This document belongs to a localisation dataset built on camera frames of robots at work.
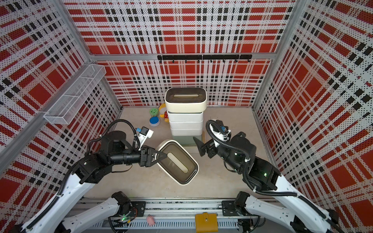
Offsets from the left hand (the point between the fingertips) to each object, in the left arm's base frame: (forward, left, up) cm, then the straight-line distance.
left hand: (164, 155), depth 60 cm
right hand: (+7, -18, +7) cm, 20 cm away
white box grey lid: (+20, -7, +1) cm, 21 cm away
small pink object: (-20, +9, -28) cm, 36 cm away
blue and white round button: (+43, +19, -31) cm, 56 cm away
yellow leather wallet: (-22, -18, -29) cm, 41 cm away
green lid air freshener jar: (+49, +20, -26) cm, 59 cm away
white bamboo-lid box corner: (+22, -8, -6) cm, 24 cm away
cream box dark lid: (-3, -6, -3) cm, 7 cm away
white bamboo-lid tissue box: (+18, -8, -7) cm, 21 cm away
